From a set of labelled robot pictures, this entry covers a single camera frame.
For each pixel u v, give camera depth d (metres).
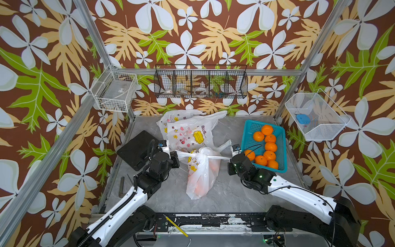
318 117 0.82
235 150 0.69
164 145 0.66
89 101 0.71
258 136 1.04
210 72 0.92
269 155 0.93
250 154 0.95
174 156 0.69
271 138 1.02
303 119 0.85
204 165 0.78
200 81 0.98
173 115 1.15
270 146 0.96
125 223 0.57
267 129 1.01
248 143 1.05
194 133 1.08
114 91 0.86
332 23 0.72
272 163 0.88
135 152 0.94
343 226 0.39
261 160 0.91
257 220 0.76
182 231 0.72
